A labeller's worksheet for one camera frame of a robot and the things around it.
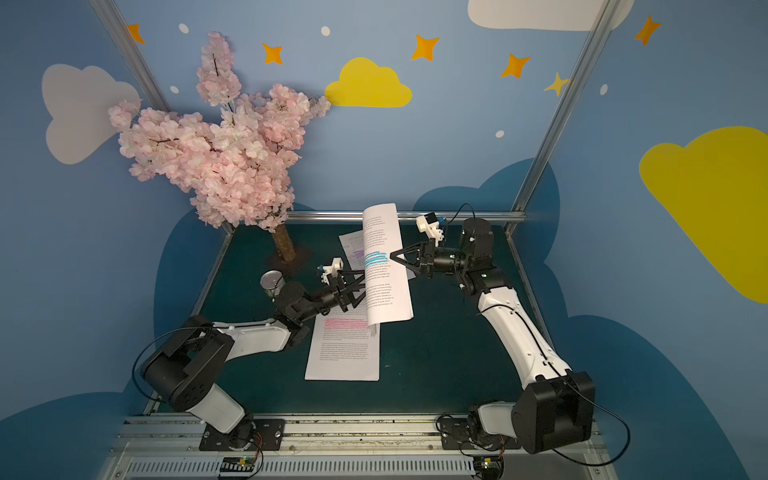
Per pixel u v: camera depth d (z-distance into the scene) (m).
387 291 0.64
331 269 0.78
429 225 0.67
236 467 0.73
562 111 0.87
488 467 0.73
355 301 0.76
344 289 0.69
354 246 1.15
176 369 0.46
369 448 0.73
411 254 0.67
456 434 0.75
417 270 0.64
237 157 0.66
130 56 0.75
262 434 0.73
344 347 0.89
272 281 0.98
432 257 0.61
